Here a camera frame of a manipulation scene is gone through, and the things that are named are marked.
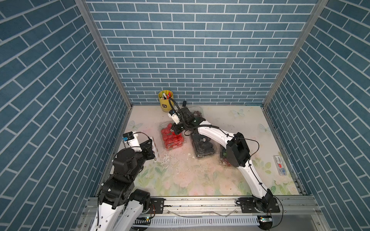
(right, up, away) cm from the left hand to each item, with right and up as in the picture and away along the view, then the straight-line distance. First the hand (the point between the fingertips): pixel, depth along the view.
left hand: (157, 140), depth 66 cm
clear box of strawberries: (+3, -5, +27) cm, 27 cm away
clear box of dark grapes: (+20, +15, +41) cm, 48 cm away
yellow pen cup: (-5, +27, +44) cm, 52 cm away
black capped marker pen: (+10, +22, +49) cm, 55 cm away
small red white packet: (+71, -20, +20) cm, 76 cm away
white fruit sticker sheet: (+1, -7, -8) cm, 10 cm away
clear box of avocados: (+24, -8, +24) cm, 35 cm away
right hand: (+4, +4, +26) cm, 27 cm away
